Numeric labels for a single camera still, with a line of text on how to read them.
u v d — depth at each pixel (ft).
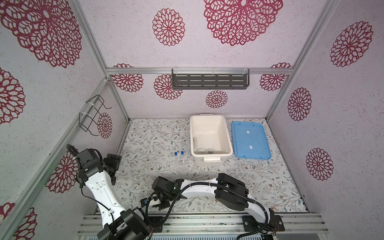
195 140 3.49
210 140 3.59
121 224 1.37
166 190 2.15
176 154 2.72
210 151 3.23
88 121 2.50
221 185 1.78
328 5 2.26
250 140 3.54
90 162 1.79
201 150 3.28
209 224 2.49
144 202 2.21
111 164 2.18
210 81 3.26
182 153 2.74
